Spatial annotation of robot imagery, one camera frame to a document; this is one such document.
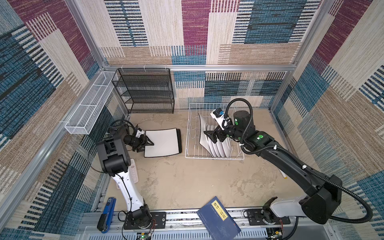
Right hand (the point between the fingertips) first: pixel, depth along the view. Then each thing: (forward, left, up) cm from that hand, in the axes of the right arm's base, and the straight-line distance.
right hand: (211, 127), depth 74 cm
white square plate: (-2, +4, -6) cm, 8 cm away
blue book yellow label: (-36, -1, -26) cm, 45 cm away
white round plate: (-4, -3, -15) cm, 16 cm away
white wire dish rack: (-4, +6, -10) cm, 13 cm away
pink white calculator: (-10, +45, -26) cm, 53 cm away
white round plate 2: (-4, -6, -14) cm, 16 cm away
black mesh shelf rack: (+44, +43, -11) cm, 63 cm away
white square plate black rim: (+9, +28, -28) cm, 40 cm away
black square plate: (+10, +18, -27) cm, 34 cm away
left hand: (+6, +37, -23) cm, 44 cm away
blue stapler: (-34, +53, -26) cm, 68 cm away
